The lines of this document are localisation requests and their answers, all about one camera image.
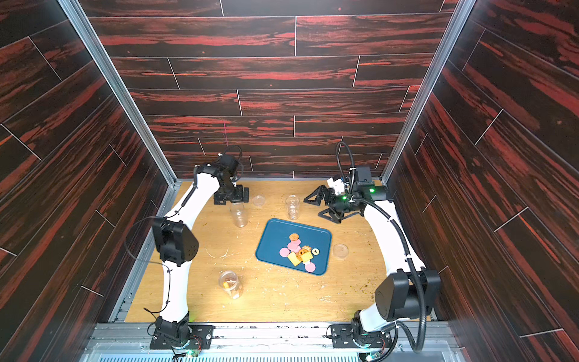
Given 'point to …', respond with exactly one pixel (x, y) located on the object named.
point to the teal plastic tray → (275, 237)
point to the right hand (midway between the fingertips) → (317, 206)
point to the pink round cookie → (284, 252)
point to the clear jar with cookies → (292, 207)
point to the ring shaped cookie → (315, 251)
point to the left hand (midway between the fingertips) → (240, 200)
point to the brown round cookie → (294, 237)
